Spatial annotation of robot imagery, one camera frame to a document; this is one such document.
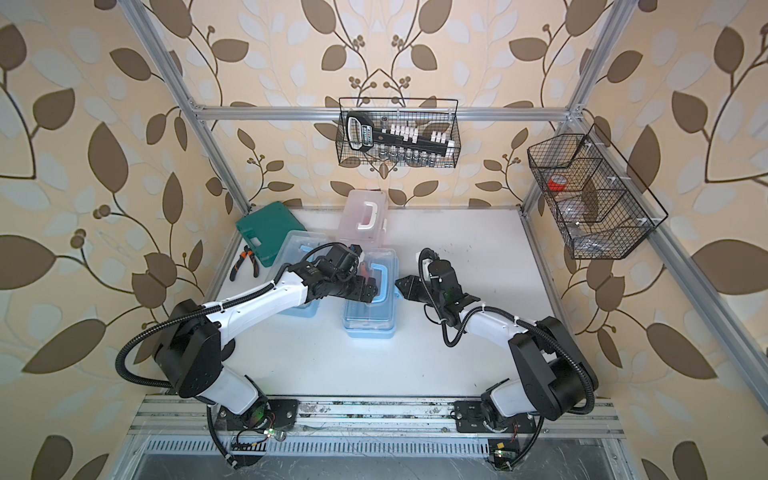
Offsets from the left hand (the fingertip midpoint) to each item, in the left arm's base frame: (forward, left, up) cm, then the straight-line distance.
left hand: (362, 286), depth 86 cm
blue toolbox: (-10, -5, -1) cm, 11 cm away
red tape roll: (+19, -54, +23) cm, 61 cm away
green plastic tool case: (+28, +40, -8) cm, 49 cm away
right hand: (+2, -10, -1) cm, 10 cm away
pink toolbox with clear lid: (+26, +1, 0) cm, 26 cm away
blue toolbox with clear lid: (+15, +24, -2) cm, 28 cm away
